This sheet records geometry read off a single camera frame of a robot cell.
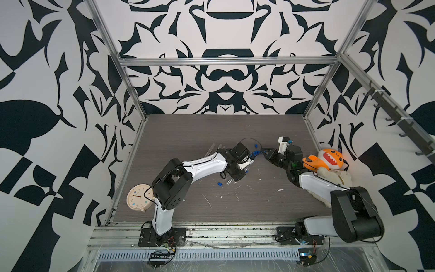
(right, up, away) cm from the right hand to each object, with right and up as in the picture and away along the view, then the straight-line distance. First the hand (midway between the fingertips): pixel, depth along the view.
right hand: (261, 147), depth 88 cm
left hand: (-11, -12, 0) cm, 16 cm away
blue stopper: (-21, -19, +1) cm, 29 cm away
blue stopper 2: (-2, -3, +1) cm, 4 cm away
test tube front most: (-16, -17, -2) cm, 24 cm away
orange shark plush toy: (+36, -6, +1) cm, 36 cm away
